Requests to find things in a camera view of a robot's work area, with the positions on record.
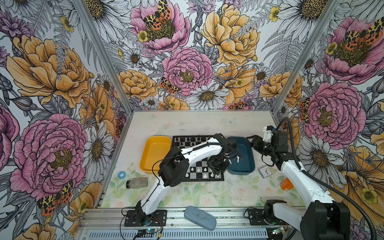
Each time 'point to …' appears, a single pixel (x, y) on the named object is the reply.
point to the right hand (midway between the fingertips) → (248, 144)
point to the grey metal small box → (137, 182)
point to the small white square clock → (265, 172)
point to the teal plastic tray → (239, 166)
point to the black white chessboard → (199, 170)
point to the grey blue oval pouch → (200, 218)
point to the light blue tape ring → (121, 175)
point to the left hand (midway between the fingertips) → (215, 176)
